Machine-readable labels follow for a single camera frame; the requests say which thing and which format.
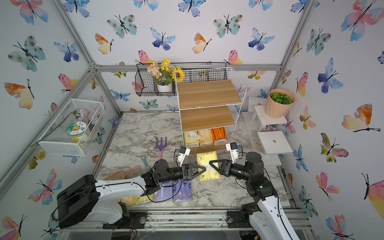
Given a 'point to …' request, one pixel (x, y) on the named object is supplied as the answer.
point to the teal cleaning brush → (143, 157)
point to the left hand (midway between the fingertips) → (204, 170)
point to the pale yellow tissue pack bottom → (192, 139)
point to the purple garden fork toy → (161, 146)
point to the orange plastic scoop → (120, 175)
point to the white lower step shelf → (274, 142)
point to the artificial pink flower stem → (80, 114)
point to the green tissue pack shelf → (203, 160)
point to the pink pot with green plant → (279, 101)
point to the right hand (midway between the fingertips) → (213, 163)
